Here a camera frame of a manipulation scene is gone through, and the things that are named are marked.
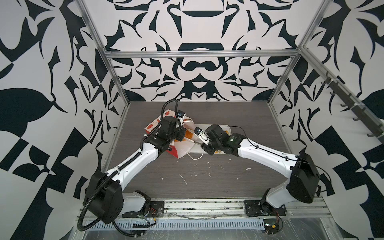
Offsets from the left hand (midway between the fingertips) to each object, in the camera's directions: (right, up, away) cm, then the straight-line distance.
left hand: (181, 122), depth 82 cm
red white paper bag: (0, -15, +10) cm, 18 cm away
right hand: (+12, -10, 0) cm, 16 cm away
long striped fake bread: (+3, -8, +10) cm, 13 cm away
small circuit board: (+43, -48, -11) cm, 65 cm away
